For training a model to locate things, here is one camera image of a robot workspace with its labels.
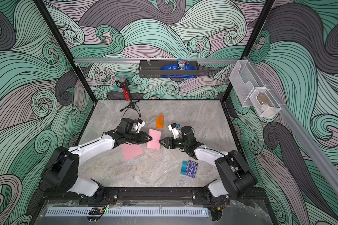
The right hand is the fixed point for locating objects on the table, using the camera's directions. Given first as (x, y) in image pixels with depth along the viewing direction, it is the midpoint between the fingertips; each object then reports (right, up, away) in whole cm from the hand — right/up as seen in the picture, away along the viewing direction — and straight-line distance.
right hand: (162, 141), depth 84 cm
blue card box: (+17, -16, -2) cm, 24 cm away
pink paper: (-21, -8, +7) cm, 23 cm away
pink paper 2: (-5, -1, -3) cm, 6 cm away
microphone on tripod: (-29, +40, +16) cm, 51 cm away
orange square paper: (-3, +10, +23) cm, 25 cm away
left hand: (-7, +2, -1) cm, 7 cm away
